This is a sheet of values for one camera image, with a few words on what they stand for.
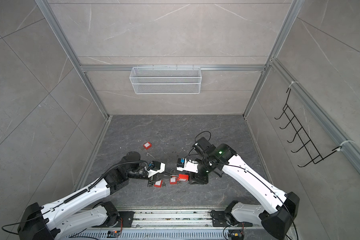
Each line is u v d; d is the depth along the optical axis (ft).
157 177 2.00
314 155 1.98
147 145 3.29
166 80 3.30
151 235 2.29
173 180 2.76
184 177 2.13
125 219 2.41
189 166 1.96
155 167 1.79
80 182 2.91
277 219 1.19
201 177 1.97
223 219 2.45
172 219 2.45
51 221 1.32
